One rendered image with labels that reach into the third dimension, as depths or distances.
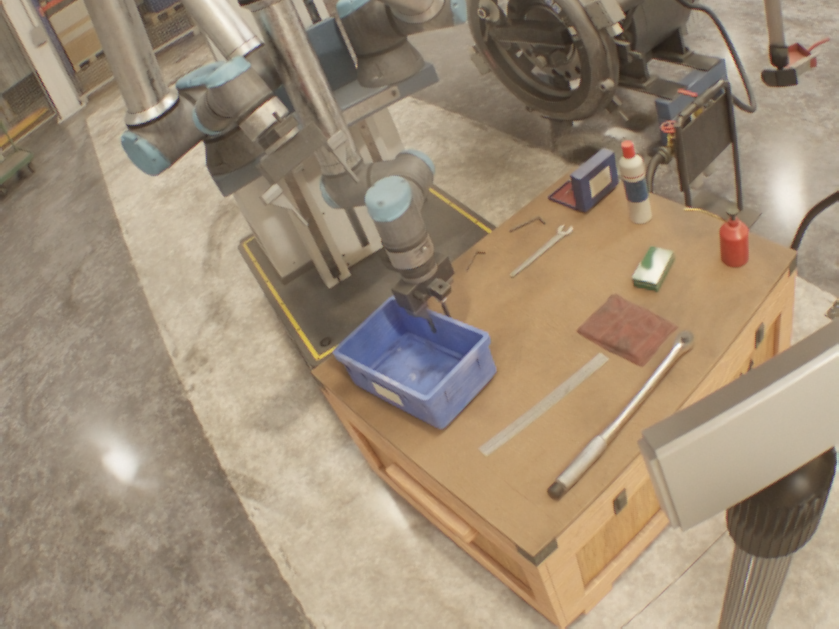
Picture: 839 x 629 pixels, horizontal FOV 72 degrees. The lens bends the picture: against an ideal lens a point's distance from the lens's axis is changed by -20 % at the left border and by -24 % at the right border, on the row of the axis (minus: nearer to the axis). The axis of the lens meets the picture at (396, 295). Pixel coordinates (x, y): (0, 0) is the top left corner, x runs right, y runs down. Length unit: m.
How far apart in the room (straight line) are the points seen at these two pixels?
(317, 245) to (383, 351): 0.60
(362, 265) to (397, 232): 0.92
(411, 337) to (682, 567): 0.91
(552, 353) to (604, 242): 0.39
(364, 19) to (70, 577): 2.07
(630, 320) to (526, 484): 0.44
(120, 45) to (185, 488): 1.51
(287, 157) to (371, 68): 0.63
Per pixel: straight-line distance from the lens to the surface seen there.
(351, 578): 1.94
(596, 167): 1.90
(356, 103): 1.87
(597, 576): 1.62
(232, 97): 1.33
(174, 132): 1.68
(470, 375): 1.48
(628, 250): 1.78
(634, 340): 1.53
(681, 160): 2.19
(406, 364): 1.66
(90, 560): 2.55
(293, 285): 2.37
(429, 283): 1.49
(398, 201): 1.36
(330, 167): 1.50
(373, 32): 1.86
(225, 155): 1.80
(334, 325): 2.12
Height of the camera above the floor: 1.57
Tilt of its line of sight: 36 degrees down
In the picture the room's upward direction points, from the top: 24 degrees counter-clockwise
